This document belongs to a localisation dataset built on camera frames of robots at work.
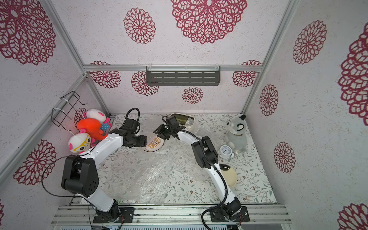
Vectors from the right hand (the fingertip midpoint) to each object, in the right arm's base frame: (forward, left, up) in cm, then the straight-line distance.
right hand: (153, 131), depth 99 cm
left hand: (-11, +4, +1) cm, 12 cm away
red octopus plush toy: (-6, +35, +11) cm, 37 cm away
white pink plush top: (+4, +37, +12) cm, 39 cm away
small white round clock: (-12, -49, -6) cm, 51 cm away
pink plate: (-7, -1, -7) cm, 10 cm away
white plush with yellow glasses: (-18, +35, +13) cm, 41 cm away
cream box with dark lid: (+14, -21, -4) cm, 26 cm away
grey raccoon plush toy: (-3, -55, +10) cm, 56 cm away
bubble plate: (-29, 0, -7) cm, 30 cm away
